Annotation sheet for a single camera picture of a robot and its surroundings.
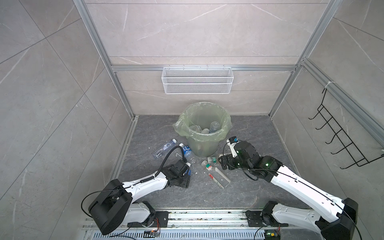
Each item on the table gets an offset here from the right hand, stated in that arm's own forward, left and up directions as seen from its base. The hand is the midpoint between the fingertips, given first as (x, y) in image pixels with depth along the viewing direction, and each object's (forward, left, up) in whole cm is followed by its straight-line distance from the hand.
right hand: (225, 156), depth 76 cm
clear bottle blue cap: (+10, +39, -13) cm, 43 cm away
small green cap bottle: (+1, +8, -14) cm, 16 cm away
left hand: (-4, +22, -17) cm, 28 cm away
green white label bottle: (+24, +15, -5) cm, 28 cm away
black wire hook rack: (-11, -50, +15) cm, 53 cm away
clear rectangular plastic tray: (-6, +2, -17) cm, 18 cm away
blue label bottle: (+10, +21, -13) cm, 26 cm away
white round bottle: (+26, +8, -11) cm, 29 cm away
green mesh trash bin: (+9, +10, -7) cm, 15 cm away
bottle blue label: (-8, +20, 0) cm, 21 cm away
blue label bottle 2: (+22, +3, -2) cm, 23 cm away
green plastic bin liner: (+27, +9, -3) cm, 29 cm away
